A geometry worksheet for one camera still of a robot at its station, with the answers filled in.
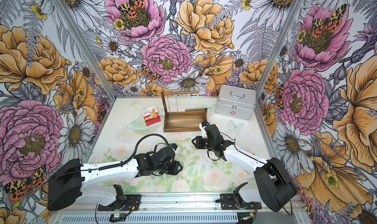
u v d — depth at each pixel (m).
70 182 0.42
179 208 0.74
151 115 1.05
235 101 1.00
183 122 1.07
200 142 0.76
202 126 0.81
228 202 0.73
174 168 0.73
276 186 0.42
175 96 1.27
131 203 0.74
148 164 0.60
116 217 0.73
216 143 0.67
